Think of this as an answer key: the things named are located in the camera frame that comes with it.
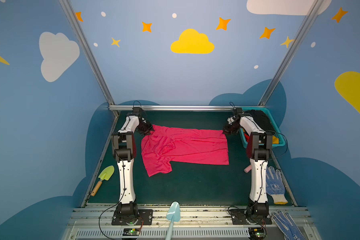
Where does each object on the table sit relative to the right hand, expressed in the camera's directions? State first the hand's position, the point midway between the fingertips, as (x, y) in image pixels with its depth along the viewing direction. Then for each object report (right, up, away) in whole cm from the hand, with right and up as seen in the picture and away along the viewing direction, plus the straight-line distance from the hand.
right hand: (224, 130), depth 109 cm
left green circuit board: (-56, -49, -38) cm, 84 cm away
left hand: (-52, 0, -2) cm, 52 cm away
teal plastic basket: (+33, +1, -9) cm, 34 cm away
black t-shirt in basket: (+26, +7, -5) cm, 27 cm away
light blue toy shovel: (-36, -43, -34) cm, 65 cm away
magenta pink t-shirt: (-44, -11, -9) cm, 46 cm away
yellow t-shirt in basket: (+29, -7, -13) cm, 33 cm away
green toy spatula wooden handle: (-77, -27, -21) cm, 84 cm away
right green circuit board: (+5, -49, -37) cm, 62 cm away
